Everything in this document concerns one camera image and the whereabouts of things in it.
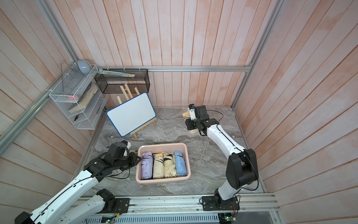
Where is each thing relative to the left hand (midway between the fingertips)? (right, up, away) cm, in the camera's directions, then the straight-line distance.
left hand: (140, 161), depth 77 cm
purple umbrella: (+4, -2, 0) cm, 4 cm away
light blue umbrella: (+23, -3, +3) cm, 23 cm away
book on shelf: (-34, +34, +3) cm, 48 cm away
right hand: (+28, +23, +12) cm, 38 cm away
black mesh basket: (-31, +51, +29) cm, 66 cm away
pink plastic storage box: (+12, +4, +13) cm, 18 cm away
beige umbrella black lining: (+16, -4, +2) cm, 17 cm away
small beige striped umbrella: (+27, +27, +12) cm, 40 cm away
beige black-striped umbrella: (+10, -4, +3) cm, 11 cm away
